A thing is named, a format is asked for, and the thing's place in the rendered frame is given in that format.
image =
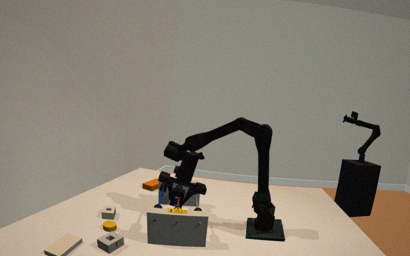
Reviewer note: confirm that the yellow short cylinder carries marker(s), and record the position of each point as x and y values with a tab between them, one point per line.
109	226

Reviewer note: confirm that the orange rectangular block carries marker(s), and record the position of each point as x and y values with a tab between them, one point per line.
151	185

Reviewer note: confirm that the beige flat rectangular block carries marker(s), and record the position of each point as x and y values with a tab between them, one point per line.
63	246

